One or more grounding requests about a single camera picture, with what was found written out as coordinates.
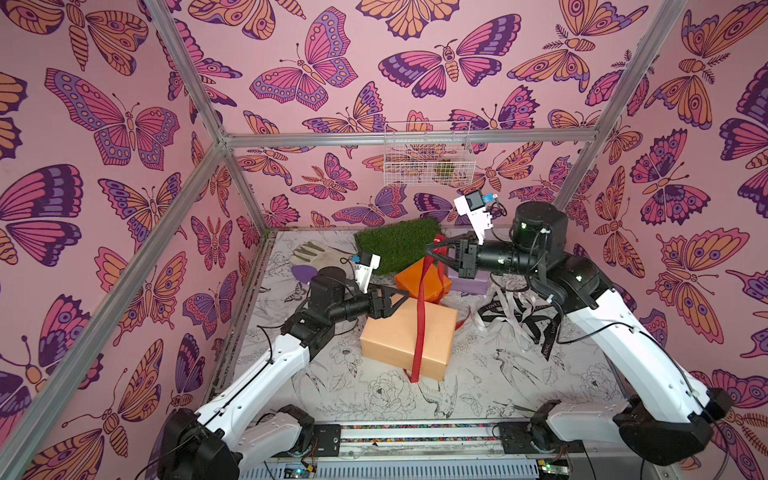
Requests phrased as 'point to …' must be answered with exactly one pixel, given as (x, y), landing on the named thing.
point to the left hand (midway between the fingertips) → (405, 293)
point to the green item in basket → (445, 169)
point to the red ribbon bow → (421, 309)
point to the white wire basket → (429, 153)
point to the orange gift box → (409, 281)
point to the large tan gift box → (394, 340)
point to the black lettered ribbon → (503, 311)
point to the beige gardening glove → (318, 256)
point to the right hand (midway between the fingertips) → (431, 246)
